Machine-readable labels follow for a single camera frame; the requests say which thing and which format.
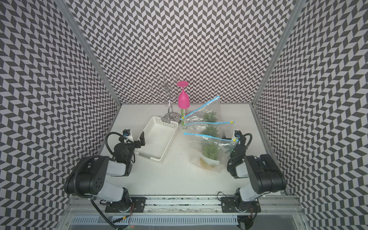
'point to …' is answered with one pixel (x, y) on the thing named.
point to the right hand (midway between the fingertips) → (231, 133)
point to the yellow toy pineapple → (210, 151)
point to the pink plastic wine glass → (183, 100)
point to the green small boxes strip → (183, 115)
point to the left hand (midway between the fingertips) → (136, 132)
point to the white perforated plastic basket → (158, 136)
